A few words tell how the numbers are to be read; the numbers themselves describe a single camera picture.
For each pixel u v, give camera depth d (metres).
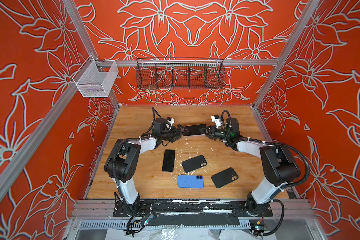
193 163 0.89
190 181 0.82
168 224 0.70
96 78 0.93
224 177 0.83
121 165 0.47
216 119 0.85
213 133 0.78
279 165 0.47
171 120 0.88
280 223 0.67
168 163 0.89
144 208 0.73
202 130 0.84
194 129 0.86
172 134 0.81
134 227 0.71
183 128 0.83
